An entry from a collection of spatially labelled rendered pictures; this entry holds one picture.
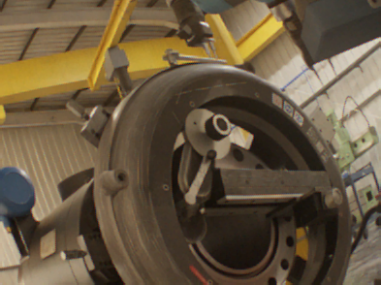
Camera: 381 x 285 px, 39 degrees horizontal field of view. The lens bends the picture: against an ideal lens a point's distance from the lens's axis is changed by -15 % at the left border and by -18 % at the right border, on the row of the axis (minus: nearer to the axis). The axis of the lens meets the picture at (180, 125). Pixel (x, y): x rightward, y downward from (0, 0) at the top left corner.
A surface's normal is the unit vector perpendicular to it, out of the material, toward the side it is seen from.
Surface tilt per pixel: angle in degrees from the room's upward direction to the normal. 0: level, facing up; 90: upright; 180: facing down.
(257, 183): 90
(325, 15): 90
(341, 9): 90
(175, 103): 90
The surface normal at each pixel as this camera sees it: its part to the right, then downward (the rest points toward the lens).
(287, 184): 0.58, -0.43
